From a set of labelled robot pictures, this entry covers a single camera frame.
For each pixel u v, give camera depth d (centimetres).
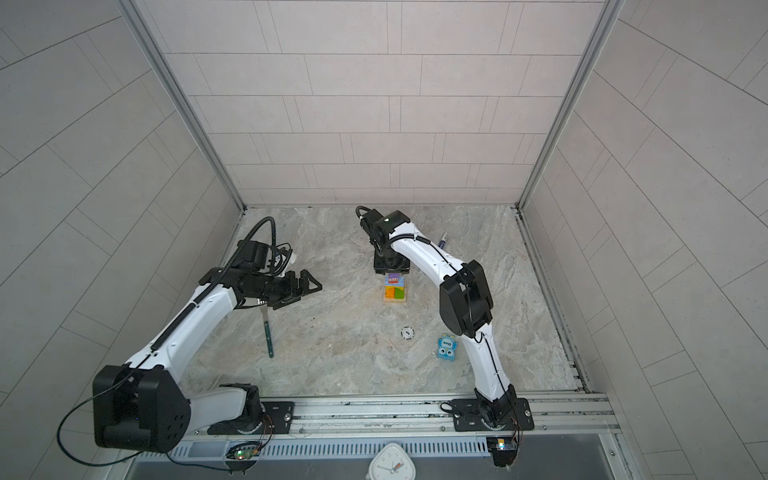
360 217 73
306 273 72
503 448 68
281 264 70
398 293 91
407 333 85
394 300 91
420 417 72
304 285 70
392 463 64
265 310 89
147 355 41
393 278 86
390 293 91
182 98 86
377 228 65
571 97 86
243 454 64
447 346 81
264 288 65
